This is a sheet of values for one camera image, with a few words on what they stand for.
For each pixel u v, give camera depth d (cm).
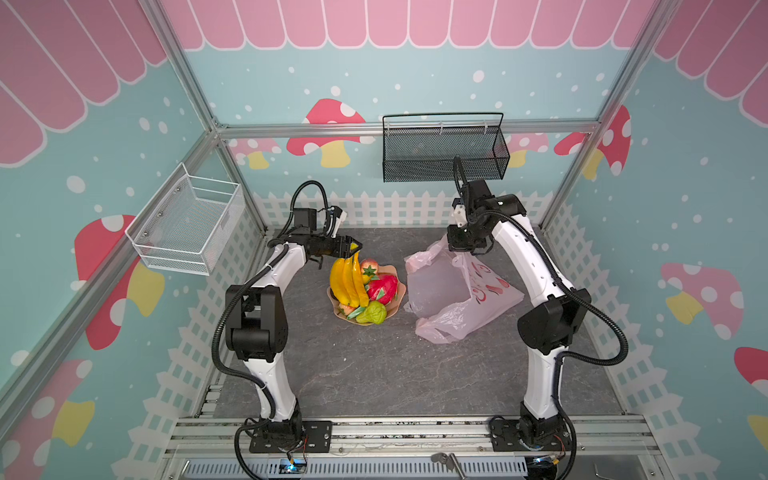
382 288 91
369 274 94
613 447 73
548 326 52
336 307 91
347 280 91
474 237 72
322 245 83
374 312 85
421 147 99
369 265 92
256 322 51
